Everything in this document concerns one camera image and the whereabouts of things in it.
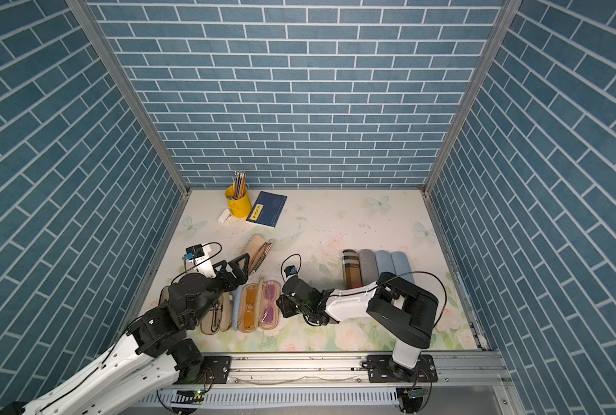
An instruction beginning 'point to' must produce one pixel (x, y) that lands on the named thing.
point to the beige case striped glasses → (258, 248)
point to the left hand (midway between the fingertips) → (247, 261)
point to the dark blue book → (266, 209)
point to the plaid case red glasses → (352, 276)
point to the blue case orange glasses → (246, 307)
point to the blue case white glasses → (401, 265)
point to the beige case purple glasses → (267, 312)
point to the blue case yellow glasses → (384, 262)
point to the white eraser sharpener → (225, 215)
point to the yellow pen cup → (239, 207)
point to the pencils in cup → (240, 184)
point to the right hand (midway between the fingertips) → (280, 304)
